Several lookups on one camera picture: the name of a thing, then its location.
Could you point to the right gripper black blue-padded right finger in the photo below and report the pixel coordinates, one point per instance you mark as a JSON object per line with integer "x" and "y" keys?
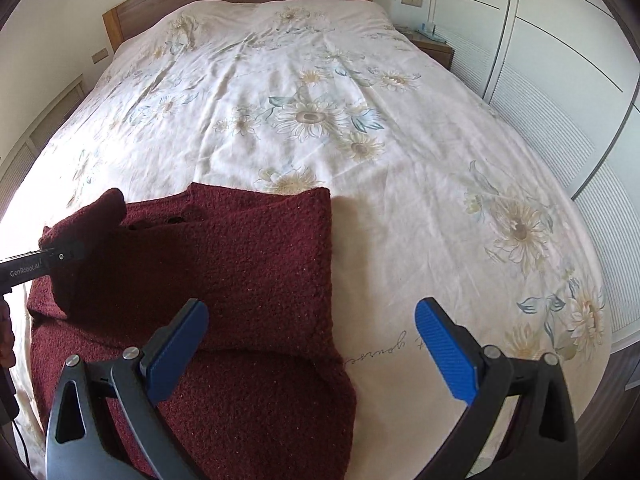
{"x": 540, "y": 441}

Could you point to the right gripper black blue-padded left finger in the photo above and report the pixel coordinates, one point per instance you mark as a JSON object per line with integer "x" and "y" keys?
{"x": 81, "y": 436}

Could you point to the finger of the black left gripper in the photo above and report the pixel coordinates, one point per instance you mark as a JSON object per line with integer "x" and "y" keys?
{"x": 24, "y": 268}

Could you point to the dark red knit sweater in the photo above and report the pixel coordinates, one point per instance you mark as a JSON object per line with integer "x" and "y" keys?
{"x": 266, "y": 395}

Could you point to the person's left hand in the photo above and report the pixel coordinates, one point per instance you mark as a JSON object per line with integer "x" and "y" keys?
{"x": 7, "y": 338}

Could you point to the white radiator cover cabinet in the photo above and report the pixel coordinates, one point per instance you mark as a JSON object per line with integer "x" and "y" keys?
{"x": 16, "y": 164}

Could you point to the cream floral bed cover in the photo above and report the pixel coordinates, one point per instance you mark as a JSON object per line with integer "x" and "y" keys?
{"x": 433, "y": 194}

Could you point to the white sliding wardrobe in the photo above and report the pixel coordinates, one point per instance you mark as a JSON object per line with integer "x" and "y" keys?
{"x": 563, "y": 74}

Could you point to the wooden nightstand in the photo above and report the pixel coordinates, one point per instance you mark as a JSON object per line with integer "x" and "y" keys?
{"x": 438, "y": 51}

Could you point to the items on nightstand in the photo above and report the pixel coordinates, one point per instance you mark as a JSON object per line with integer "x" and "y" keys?
{"x": 428, "y": 31}

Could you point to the beige wall switch plate left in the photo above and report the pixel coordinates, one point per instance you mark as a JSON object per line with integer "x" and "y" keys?
{"x": 100, "y": 56}

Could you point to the beige wall switch plate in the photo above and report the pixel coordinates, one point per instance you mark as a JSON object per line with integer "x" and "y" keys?
{"x": 100, "y": 56}
{"x": 416, "y": 3}

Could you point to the beige wall switch plate right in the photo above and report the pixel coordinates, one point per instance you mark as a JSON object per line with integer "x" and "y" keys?
{"x": 416, "y": 3}

